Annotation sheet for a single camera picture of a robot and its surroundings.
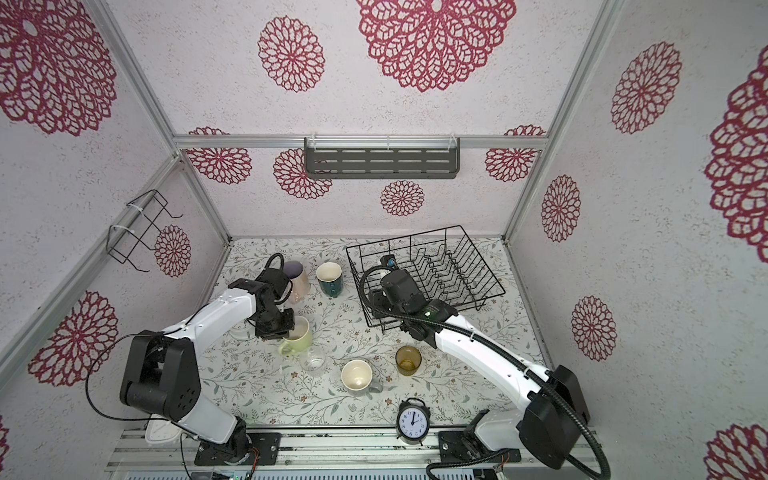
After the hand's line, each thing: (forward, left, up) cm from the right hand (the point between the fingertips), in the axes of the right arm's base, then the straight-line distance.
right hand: (377, 288), depth 78 cm
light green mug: (-9, +22, -13) cm, 27 cm away
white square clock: (-32, +53, -18) cm, 65 cm away
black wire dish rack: (+27, -22, -19) cm, 40 cm away
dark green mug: (+11, +16, -11) cm, 23 cm away
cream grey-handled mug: (-15, +6, -21) cm, 27 cm away
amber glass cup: (-10, -9, -21) cm, 25 cm away
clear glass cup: (-12, +19, -21) cm, 31 cm away
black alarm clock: (-27, -10, -20) cm, 35 cm away
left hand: (-7, +27, -16) cm, 32 cm away
